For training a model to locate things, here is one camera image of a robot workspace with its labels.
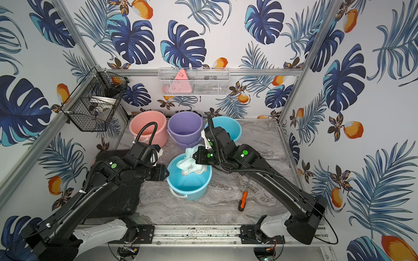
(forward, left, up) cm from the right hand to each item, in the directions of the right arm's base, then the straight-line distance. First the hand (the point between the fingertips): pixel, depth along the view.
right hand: (192, 154), depth 67 cm
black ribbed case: (-11, +34, -23) cm, 43 cm away
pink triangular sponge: (+43, +10, +6) cm, 44 cm away
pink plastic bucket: (+22, +29, -12) cm, 38 cm away
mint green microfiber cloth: (-5, +1, -1) cm, 5 cm away
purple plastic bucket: (+36, +9, -22) cm, 43 cm away
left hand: (-2, +12, -12) cm, 17 cm away
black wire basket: (+26, +48, +8) cm, 55 cm away
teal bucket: (-8, 0, -13) cm, 15 cm away
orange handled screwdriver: (-10, -23, -28) cm, 38 cm away
